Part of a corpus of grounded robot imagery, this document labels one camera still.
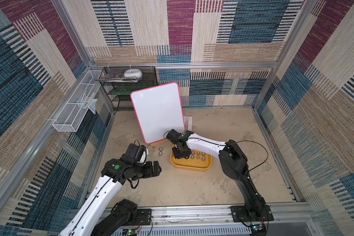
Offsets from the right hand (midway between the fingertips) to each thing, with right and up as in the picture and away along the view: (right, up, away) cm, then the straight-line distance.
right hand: (178, 154), depth 93 cm
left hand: (-12, -3, -21) cm, 24 cm away
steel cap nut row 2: (+8, +3, -10) cm, 14 cm away
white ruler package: (+8, +22, +19) cm, 30 cm away
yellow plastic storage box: (+12, -3, 0) cm, 13 cm away
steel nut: (-11, +3, +4) cm, 13 cm away
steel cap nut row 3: (+9, -2, +1) cm, 9 cm away
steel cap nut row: (+13, -2, 0) cm, 13 cm away
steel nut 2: (-11, 0, +3) cm, 12 cm away
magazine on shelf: (-37, +48, -2) cm, 61 cm away
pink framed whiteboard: (-11, +28, -6) cm, 31 cm away
